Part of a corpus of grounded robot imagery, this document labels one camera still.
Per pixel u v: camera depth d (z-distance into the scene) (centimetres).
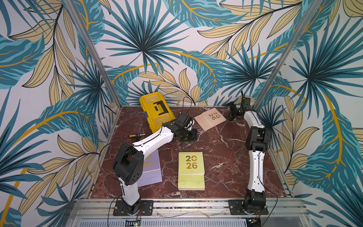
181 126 68
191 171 82
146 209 73
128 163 48
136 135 100
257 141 70
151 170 85
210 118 110
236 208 73
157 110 95
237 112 97
